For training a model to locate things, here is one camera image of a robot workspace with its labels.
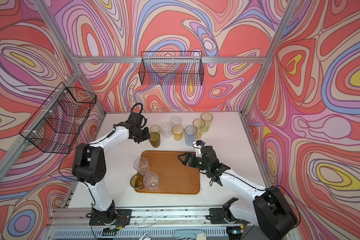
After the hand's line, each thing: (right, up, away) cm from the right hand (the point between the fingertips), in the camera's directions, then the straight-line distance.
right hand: (184, 161), depth 82 cm
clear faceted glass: (-26, -4, +6) cm, 27 cm away
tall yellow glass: (+11, +21, +18) cm, 30 cm away
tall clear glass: (-12, +17, +23) cm, 31 cm away
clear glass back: (-19, -12, +2) cm, 22 cm away
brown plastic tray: (-6, -10, +4) cm, 12 cm away
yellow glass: (-4, +16, +22) cm, 28 cm away
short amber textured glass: (-27, -12, +1) cm, 30 cm away
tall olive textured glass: (-19, +11, +14) cm, 26 cm away
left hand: (-21, +14, +12) cm, 28 cm away
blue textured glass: (+4, +15, +17) cm, 23 cm away
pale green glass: (-20, +18, +22) cm, 35 cm away
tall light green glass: (+16, +26, +17) cm, 35 cm away
